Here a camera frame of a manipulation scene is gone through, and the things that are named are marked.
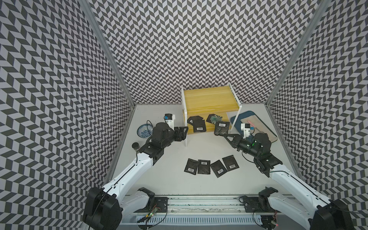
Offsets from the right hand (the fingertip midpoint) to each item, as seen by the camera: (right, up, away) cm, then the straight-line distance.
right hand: (223, 138), depth 75 cm
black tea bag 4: (-13, +8, +14) cm, 20 cm away
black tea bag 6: (0, +5, +2) cm, 5 cm away
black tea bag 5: (-13, +3, +9) cm, 17 cm away
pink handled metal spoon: (+29, +5, +30) cm, 42 cm away
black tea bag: (-17, -19, +11) cm, 28 cm away
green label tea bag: (+7, -17, +12) cm, 23 cm away
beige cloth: (+34, +3, +29) cm, 45 cm away
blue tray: (+8, +9, +3) cm, 13 cm away
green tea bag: (-3, +10, +14) cm, 17 cm away
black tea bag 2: (-9, -20, +11) cm, 24 cm away
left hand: (-22, +5, +4) cm, 23 cm away
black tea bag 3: (0, -20, +10) cm, 22 cm away
